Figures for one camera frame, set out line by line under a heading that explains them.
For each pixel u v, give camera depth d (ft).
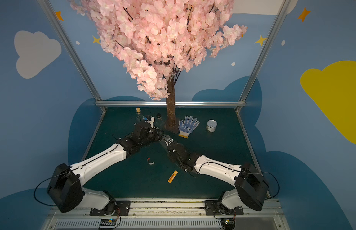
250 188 1.39
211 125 3.42
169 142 2.30
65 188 1.34
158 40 1.64
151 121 2.44
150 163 2.96
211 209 2.44
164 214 2.42
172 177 2.82
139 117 2.89
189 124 3.66
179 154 2.01
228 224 2.40
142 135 2.06
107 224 2.40
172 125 3.62
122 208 2.42
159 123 2.81
